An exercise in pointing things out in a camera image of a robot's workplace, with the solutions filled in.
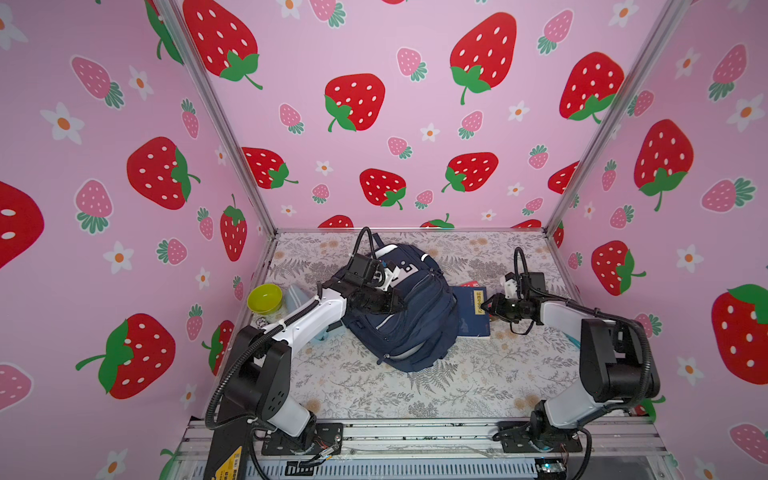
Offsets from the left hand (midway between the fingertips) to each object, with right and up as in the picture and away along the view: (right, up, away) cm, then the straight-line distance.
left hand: (407, 305), depth 83 cm
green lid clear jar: (-48, -2, +17) cm, 51 cm away
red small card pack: (+23, +4, +21) cm, 32 cm away
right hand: (+26, -2, +12) cm, 29 cm away
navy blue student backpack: (+3, -8, -3) cm, 9 cm away
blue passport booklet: (+22, -7, +11) cm, 25 cm away
